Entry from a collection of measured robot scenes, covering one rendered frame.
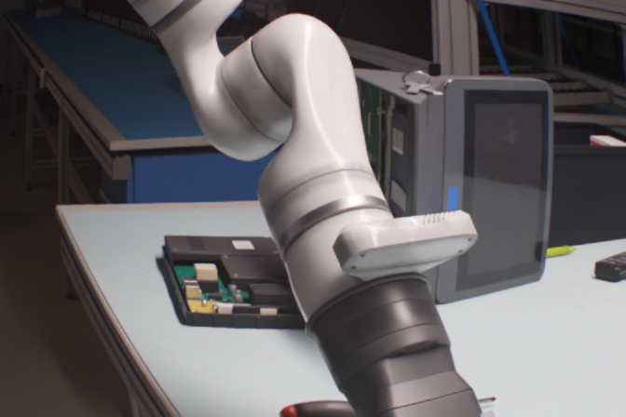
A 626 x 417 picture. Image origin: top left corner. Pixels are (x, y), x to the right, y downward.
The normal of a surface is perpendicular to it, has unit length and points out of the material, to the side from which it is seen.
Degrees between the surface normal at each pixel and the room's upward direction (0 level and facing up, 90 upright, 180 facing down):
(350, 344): 72
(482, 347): 0
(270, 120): 121
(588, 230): 90
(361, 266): 135
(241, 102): 93
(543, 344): 0
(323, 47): 59
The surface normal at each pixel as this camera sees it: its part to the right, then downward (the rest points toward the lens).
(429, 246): 0.36, 0.81
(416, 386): 0.37, -0.62
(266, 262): 0.03, -0.98
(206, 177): 0.31, 0.18
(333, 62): 0.79, -0.30
